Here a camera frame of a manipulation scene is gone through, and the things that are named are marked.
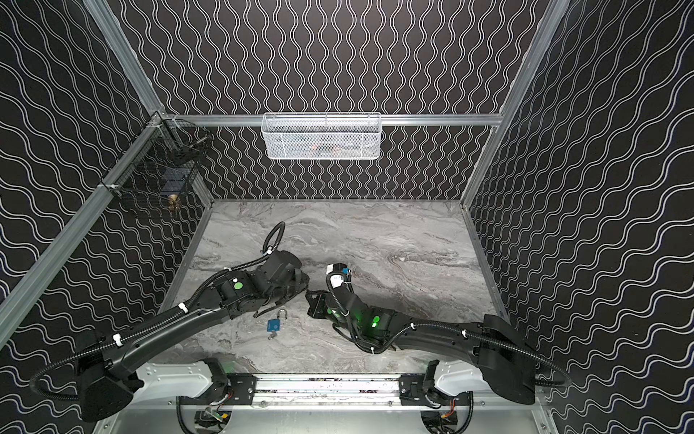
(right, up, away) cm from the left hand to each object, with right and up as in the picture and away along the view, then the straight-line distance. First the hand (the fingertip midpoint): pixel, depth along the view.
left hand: (317, 282), depth 73 cm
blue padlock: (-15, -16, +12) cm, 25 cm away
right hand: (-4, -4, +1) cm, 6 cm away
